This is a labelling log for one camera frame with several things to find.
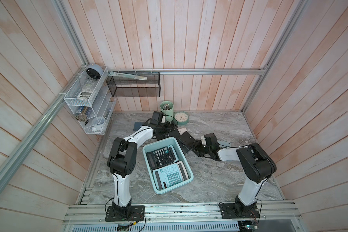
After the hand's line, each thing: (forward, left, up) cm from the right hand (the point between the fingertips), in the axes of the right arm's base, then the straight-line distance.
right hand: (188, 145), depth 97 cm
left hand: (+8, +11, +8) cm, 16 cm away
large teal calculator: (-23, +11, +7) cm, 26 cm away
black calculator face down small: (+2, +2, +2) cm, 4 cm away
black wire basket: (+38, +50, +21) cm, 66 cm away
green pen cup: (+23, +15, +15) cm, 31 cm away
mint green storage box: (-17, +14, +6) cm, 23 cm away
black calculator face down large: (0, +10, +14) cm, 17 cm away
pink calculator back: (+12, +4, +1) cm, 13 cm away
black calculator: (-12, +17, +6) cm, 22 cm away
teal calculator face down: (+4, -26, -3) cm, 27 cm away
